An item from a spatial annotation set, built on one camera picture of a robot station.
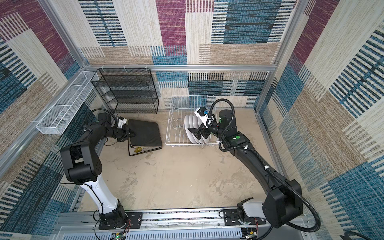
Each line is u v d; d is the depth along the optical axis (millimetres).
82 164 511
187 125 897
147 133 1038
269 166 449
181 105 1227
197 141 916
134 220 735
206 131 662
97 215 724
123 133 832
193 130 670
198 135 662
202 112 616
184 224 729
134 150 964
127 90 1110
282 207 398
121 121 888
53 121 699
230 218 729
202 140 919
